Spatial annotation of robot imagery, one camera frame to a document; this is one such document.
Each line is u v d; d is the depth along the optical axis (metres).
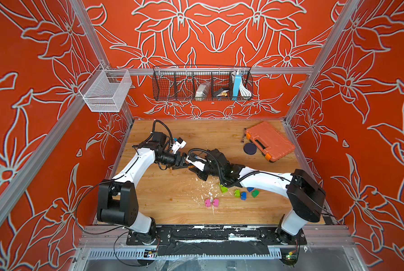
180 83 1.01
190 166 0.71
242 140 1.08
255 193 0.84
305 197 0.44
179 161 0.71
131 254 0.70
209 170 0.69
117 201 0.43
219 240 0.73
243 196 0.83
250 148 1.04
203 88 0.93
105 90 0.93
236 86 0.88
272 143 1.01
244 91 0.91
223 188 0.85
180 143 0.77
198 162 0.69
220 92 0.85
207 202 0.81
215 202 0.81
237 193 0.85
